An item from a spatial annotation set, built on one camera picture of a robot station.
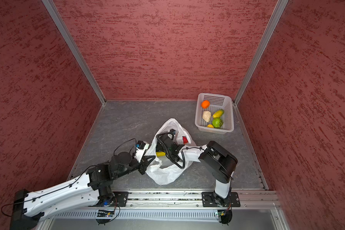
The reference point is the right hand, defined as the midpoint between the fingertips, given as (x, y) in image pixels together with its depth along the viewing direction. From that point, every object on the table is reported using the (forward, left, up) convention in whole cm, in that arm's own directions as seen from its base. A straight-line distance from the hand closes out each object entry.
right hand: (159, 146), depth 91 cm
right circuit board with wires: (-38, -36, -5) cm, 52 cm away
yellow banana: (-8, -2, +6) cm, 11 cm away
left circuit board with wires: (-36, +27, -6) cm, 46 cm away
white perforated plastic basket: (+38, -46, +1) cm, 60 cm away
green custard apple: (+16, -41, +2) cm, 44 cm away
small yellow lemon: (+15, -36, 0) cm, 39 cm away
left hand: (-15, 0, +14) cm, 20 cm away
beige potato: (+23, -35, +1) cm, 42 cm away
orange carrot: (+36, -36, +1) cm, 51 cm away
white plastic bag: (-18, -4, +8) cm, 20 cm away
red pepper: (+3, -17, +2) cm, 18 cm away
